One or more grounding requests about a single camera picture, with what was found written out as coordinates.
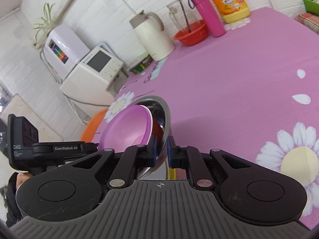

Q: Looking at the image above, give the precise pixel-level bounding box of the black stirring stick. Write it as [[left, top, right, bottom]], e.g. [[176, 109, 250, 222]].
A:
[[178, 0, 191, 33]]

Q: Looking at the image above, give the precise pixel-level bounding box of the purple plastic bowl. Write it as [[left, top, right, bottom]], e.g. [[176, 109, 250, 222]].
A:
[[98, 105, 153, 153]]

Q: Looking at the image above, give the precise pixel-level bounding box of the white water dispenser machine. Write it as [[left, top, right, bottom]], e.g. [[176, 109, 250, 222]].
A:
[[60, 46, 127, 106]]

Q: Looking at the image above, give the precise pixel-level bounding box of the pink floral tablecloth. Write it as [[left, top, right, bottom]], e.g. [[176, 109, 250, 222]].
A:
[[93, 8, 318, 228]]

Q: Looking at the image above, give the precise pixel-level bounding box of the yellow plastic plate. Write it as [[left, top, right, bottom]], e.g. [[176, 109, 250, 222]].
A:
[[168, 168, 187, 180]]

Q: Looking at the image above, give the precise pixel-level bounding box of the green patterned paper bowl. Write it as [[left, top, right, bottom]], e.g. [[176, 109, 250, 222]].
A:
[[129, 52, 153, 74]]

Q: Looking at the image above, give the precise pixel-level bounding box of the potted spider plant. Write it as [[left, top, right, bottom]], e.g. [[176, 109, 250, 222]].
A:
[[33, 2, 56, 49]]

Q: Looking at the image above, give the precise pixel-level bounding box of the stainless steel bowl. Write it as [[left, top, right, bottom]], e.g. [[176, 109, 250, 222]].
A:
[[131, 95, 171, 179]]

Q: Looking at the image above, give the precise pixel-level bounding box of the pink thermos bottle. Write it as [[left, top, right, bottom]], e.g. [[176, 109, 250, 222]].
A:
[[188, 0, 226, 37]]

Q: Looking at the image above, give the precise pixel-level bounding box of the person's left hand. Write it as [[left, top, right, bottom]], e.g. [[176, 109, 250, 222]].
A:
[[16, 172, 33, 189]]

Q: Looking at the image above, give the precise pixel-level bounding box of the green box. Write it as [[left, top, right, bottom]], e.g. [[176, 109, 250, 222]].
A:
[[303, 0, 319, 16]]

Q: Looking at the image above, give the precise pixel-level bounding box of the red white ceramic bowl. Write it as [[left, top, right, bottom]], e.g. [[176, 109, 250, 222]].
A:
[[151, 118, 163, 146]]

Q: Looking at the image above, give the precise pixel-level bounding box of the cream thermos jug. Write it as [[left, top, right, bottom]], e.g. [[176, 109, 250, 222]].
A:
[[129, 10, 175, 62]]

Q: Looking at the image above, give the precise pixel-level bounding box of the red plastic basket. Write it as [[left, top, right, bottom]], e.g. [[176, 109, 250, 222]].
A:
[[174, 20, 209, 46]]

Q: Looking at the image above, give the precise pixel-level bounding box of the orange plastic basin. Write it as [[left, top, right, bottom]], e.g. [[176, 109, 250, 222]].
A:
[[80, 108, 108, 142]]

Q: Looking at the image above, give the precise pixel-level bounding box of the glass pitcher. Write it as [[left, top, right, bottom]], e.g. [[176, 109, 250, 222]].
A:
[[166, 0, 199, 30]]

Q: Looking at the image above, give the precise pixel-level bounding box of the white water purifier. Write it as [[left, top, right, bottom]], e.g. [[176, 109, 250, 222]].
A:
[[43, 24, 90, 80]]

